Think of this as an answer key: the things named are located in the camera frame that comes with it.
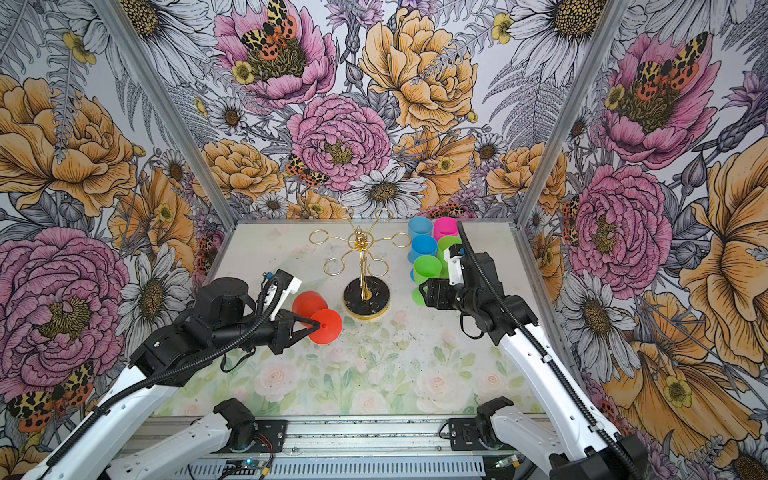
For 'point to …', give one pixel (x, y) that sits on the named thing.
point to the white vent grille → (479, 467)
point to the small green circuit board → (252, 463)
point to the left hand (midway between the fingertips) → (314, 337)
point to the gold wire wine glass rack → (363, 299)
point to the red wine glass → (313, 306)
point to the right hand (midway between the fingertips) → (432, 297)
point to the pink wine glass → (445, 226)
